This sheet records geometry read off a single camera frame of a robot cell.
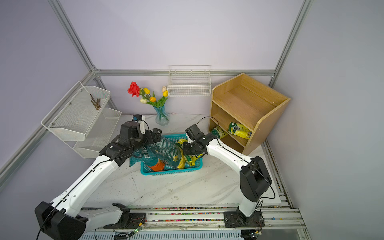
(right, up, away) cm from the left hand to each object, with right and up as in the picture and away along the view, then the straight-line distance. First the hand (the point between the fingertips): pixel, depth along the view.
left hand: (154, 131), depth 77 cm
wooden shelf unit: (+45, +14, +5) cm, 48 cm away
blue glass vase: (-4, +10, +34) cm, 35 cm away
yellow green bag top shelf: (+13, -6, +19) cm, 23 cm away
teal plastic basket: (+8, -21, +4) cm, 23 cm away
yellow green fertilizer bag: (+47, +1, +10) cm, 48 cm away
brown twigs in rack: (-36, +16, +7) cm, 40 cm away
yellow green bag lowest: (+38, -1, +28) cm, 47 cm away
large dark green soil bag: (+8, -11, +2) cm, 14 cm away
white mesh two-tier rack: (-40, +6, +1) cm, 40 cm away
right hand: (+16, -12, +8) cm, 21 cm away
